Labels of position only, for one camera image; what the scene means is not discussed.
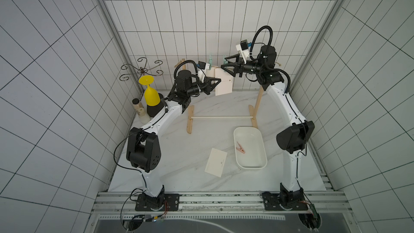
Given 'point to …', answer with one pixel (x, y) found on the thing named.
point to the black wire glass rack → (142, 70)
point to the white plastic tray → (250, 149)
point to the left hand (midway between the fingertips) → (219, 82)
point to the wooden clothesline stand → (253, 112)
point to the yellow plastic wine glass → (151, 96)
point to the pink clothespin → (241, 149)
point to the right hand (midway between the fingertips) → (226, 59)
